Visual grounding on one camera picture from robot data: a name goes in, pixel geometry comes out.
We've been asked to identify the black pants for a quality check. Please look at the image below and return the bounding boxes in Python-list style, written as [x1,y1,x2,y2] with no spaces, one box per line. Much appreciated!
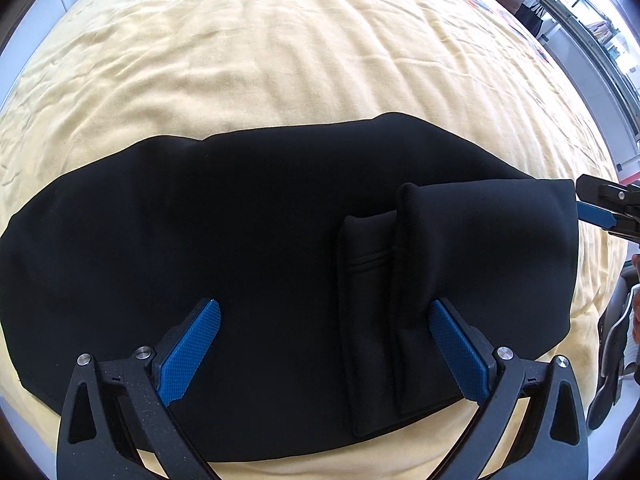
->
[1,114,578,462]

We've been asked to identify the person's right hand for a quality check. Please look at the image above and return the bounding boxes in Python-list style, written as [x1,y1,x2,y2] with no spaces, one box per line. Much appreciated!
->
[629,252,640,334]

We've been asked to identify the long desk by window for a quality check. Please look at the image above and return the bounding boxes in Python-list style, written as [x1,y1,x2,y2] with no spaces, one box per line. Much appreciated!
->
[529,0,640,146]

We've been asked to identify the black bag on floor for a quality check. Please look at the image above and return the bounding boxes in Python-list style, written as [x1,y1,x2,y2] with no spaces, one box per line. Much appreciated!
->
[515,2,547,37]

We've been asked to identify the yellow dinosaur bed cover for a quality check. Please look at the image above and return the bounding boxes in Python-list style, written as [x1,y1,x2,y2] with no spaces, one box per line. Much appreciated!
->
[0,0,632,480]

